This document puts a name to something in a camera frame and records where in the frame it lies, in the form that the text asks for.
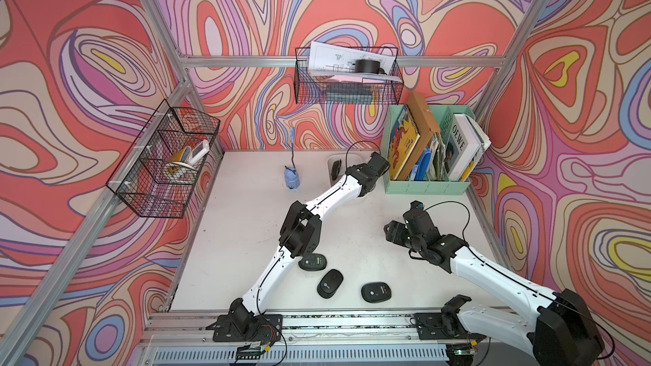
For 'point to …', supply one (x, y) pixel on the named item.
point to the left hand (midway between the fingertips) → (358, 176)
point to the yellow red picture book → (404, 135)
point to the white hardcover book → (466, 143)
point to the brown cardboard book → (427, 125)
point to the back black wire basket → (321, 90)
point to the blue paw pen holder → (292, 174)
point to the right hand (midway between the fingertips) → (394, 236)
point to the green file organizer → (443, 114)
